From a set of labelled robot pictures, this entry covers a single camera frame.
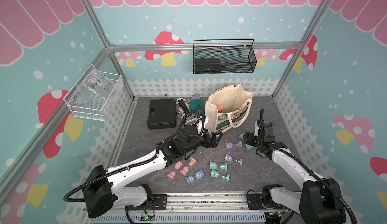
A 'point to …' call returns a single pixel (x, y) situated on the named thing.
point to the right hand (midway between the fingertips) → (249, 136)
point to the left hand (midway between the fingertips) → (215, 135)
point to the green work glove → (196, 104)
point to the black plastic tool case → (162, 114)
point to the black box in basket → (207, 65)
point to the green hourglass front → (215, 174)
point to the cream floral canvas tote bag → (227, 107)
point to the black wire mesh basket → (226, 56)
